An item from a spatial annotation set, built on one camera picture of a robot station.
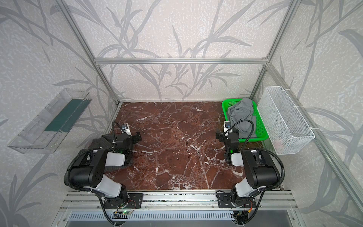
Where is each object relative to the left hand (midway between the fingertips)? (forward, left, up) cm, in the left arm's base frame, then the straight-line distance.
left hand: (133, 126), depth 94 cm
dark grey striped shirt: (-27, -6, +17) cm, 33 cm away
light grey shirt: (+19, -80, -4) cm, 82 cm away
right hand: (+2, -62, +2) cm, 62 cm away
